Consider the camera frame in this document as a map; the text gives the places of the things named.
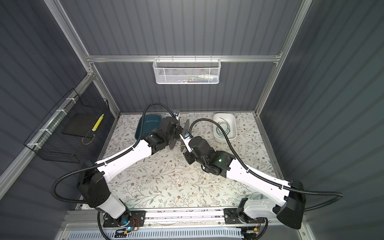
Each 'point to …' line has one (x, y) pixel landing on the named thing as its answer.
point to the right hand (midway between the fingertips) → (187, 147)
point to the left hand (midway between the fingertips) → (174, 123)
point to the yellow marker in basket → (98, 122)
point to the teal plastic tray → (150, 122)
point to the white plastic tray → (230, 117)
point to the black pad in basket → (80, 124)
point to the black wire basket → (68, 133)
